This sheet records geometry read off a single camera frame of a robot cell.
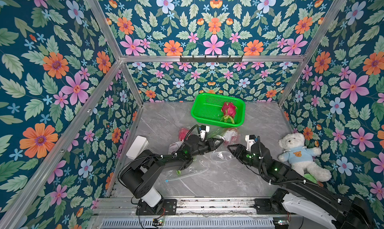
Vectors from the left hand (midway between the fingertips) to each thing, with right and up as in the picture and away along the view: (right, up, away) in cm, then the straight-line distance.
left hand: (224, 141), depth 78 cm
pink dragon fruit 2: (+5, +3, +9) cm, 11 cm away
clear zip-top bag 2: (-2, -8, +1) cm, 8 cm away
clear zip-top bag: (-14, -14, +3) cm, 20 cm away
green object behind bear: (+47, -20, +1) cm, 50 cm away
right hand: (+3, -2, -2) cm, 4 cm away
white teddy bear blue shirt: (+44, -9, +5) cm, 45 cm away
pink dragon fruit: (+7, +18, +27) cm, 33 cm away
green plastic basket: (-8, +20, +38) cm, 44 cm away
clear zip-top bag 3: (-1, +3, +20) cm, 20 cm away
